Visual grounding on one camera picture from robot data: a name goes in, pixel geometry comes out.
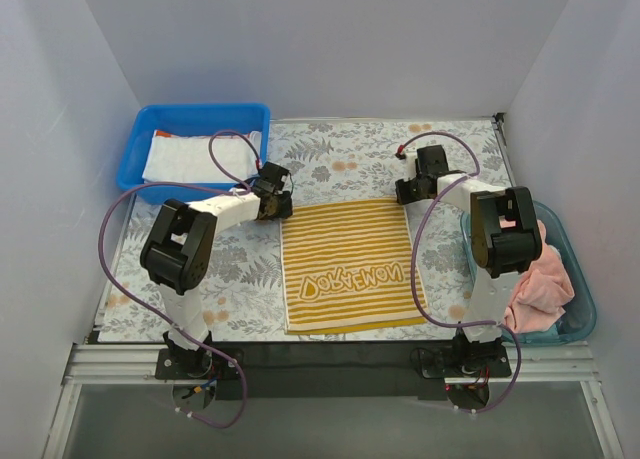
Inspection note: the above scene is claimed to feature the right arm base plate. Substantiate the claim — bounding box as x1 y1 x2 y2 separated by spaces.
409 344 512 379

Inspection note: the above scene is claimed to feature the pink towel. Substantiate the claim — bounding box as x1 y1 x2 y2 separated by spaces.
504 220 575 334

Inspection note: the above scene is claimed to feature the yellow striped towel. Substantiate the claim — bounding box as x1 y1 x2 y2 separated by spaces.
281 197 428 335

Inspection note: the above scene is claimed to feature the orange cartoon towel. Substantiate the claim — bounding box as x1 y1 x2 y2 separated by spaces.
153 129 262 141

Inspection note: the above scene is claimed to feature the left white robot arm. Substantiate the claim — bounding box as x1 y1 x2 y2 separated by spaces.
140 162 293 352

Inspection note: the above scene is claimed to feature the aluminium frame rail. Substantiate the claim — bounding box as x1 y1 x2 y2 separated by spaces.
63 343 600 384

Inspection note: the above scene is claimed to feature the blue plastic bin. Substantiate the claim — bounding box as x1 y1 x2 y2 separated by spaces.
117 103 271 205

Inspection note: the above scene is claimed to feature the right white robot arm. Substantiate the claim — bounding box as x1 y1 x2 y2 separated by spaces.
395 145 543 343

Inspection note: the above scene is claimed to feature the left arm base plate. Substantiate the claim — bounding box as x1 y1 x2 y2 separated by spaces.
154 346 244 380

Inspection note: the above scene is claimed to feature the teal laundry basket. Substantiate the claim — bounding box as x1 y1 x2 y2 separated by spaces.
460 202 597 346

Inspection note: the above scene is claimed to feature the white towel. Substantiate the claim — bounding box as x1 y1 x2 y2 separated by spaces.
142 137 262 184

